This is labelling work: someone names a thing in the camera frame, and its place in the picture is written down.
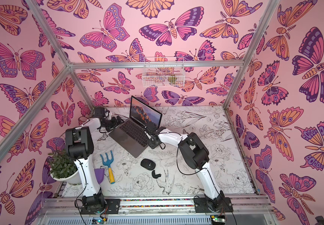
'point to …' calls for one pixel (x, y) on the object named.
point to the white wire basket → (163, 72)
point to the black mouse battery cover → (154, 176)
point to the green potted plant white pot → (63, 168)
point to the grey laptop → (130, 134)
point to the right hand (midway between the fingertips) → (154, 141)
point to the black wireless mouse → (148, 164)
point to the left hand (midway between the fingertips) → (122, 123)
